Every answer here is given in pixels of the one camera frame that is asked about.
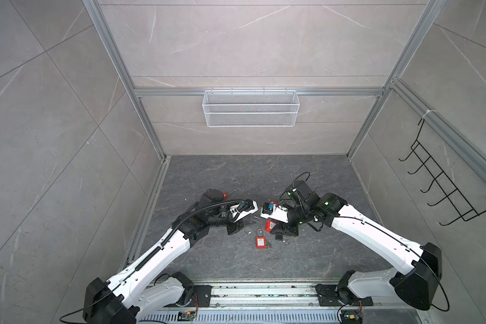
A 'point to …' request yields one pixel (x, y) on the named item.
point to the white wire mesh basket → (250, 109)
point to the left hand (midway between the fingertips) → (251, 210)
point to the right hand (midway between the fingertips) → (273, 222)
